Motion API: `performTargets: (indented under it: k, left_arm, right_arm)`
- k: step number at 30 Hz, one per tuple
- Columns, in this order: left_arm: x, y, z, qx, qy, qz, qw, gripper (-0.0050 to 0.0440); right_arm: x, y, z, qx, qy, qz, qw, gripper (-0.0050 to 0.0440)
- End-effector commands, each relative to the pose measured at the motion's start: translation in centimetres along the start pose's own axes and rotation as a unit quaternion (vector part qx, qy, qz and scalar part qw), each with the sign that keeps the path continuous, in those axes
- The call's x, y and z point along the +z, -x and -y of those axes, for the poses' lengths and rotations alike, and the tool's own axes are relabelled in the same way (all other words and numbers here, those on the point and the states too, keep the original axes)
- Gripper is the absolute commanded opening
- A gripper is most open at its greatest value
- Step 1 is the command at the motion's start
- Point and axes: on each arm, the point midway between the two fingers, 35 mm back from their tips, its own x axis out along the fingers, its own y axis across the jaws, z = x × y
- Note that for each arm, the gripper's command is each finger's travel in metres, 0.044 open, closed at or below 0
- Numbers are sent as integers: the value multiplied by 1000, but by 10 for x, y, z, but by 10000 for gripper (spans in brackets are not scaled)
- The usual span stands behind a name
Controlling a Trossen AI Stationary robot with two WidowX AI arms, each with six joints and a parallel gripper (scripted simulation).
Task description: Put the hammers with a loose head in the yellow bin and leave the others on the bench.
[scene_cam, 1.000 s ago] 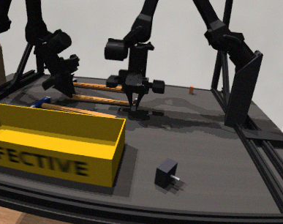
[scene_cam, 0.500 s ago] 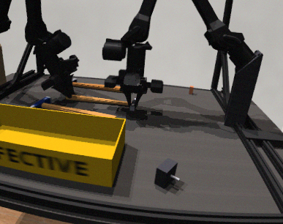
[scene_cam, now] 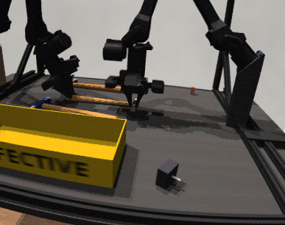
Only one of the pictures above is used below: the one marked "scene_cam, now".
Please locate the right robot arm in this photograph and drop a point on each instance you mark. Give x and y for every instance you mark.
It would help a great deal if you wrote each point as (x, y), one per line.
(36, 33)

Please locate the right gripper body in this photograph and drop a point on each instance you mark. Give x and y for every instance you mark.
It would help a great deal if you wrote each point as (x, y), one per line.
(56, 78)

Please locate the yellow bin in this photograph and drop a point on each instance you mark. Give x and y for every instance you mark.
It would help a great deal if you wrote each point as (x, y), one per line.
(75, 137)

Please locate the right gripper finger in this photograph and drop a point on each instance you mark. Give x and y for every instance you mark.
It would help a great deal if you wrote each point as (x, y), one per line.
(70, 85)
(63, 88)

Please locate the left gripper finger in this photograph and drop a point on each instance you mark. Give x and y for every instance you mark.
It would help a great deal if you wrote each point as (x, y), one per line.
(139, 97)
(129, 97)

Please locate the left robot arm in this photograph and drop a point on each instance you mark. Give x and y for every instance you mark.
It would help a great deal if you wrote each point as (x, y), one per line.
(220, 35)

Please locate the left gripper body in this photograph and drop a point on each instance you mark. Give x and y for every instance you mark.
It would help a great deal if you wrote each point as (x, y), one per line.
(157, 86)

